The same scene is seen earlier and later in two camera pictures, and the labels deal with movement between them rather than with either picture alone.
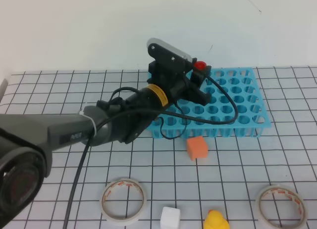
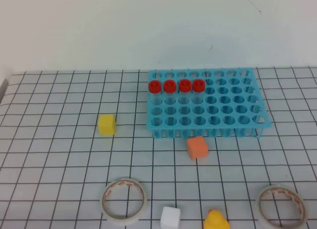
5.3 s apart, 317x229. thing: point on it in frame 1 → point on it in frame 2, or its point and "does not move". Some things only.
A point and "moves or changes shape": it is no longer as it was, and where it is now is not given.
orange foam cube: [197, 148] does not move
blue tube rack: [237, 109] does not move
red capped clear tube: [200, 65] moves or changes shape
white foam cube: [170, 218] does not move
